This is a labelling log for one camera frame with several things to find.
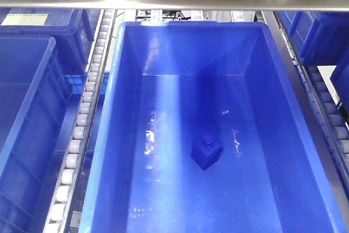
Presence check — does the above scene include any small blue plastic box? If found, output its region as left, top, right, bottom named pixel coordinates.
left=190, top=131, right=224, bottom=171

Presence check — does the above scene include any blue plastic bin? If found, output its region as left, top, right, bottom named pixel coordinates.
left=0, top=35, right=73, bottom=233
left=79, top=21, right=348, bottom=233
left=329, top=63, right=349, bottom=108
left=275, top=10, right=349, bottom=67

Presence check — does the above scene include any blue bin with paper label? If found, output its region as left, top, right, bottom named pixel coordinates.
left=0, top=8, right=95, bottom=75

